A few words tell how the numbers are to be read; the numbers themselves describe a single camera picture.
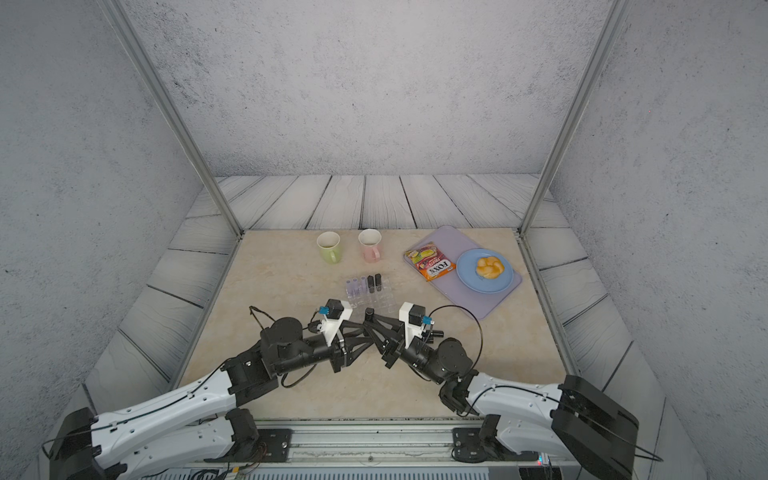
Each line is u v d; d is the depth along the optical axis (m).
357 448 0.74
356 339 0.68
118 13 0.70
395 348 0.60
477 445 0.72
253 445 0.66
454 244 1.16
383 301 0.98
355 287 0.95
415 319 0.58
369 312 0.64
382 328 0.65
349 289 0.96
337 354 0.60
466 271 1.08
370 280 0.96
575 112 0.87
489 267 1.05
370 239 1.07
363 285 0.96
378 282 0.98
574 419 0.42
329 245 1.05
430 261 1.08
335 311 0.58
